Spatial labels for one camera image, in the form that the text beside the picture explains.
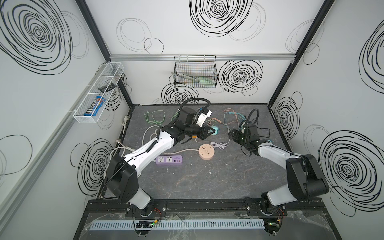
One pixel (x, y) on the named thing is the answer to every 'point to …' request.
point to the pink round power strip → (206, 151)
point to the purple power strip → (170, 160)
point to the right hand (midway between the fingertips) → (233, 134)
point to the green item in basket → (207, 81)
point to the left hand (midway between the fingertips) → (214, 130)
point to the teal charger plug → (216, 130)
